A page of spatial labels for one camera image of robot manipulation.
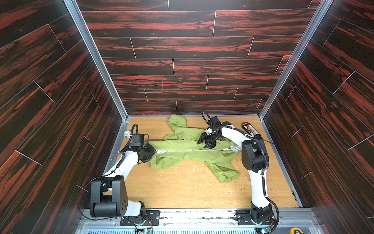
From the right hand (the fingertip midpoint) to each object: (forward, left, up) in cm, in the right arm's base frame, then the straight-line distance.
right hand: (202, 144), depth 99 cm
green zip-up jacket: (-3, +14, +1) cm, 15 cm away
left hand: (-10, +30, +5) cm, 32 cm away
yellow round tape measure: (-47, -44, -2) cm, 65 cm away
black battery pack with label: (+17, -38, -3) cm, 41 cm away
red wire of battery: (+7, -48, -4) cm, 48 cm away
